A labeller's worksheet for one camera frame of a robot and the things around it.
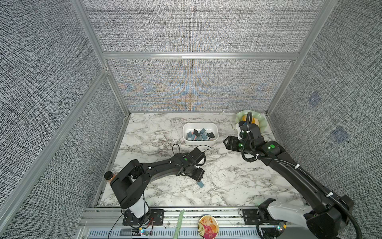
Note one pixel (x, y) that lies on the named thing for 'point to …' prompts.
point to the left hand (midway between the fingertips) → (201, 175)
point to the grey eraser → (187, 136)
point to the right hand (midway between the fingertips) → (228, 138)
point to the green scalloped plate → (262, 122)
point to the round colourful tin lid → (208, 227)
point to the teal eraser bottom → (200, 183)
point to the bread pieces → (254, 120)
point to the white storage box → (200, 133)
